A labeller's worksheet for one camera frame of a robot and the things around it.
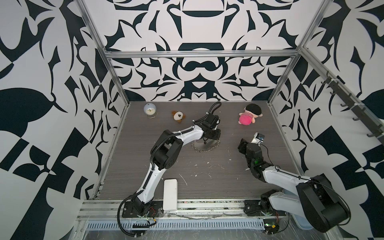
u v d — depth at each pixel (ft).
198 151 3.08
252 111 3.45
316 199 1.40
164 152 1.83
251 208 2.44
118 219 2.25
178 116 3.54
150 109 3.48
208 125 2.59
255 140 2.58
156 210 2.39
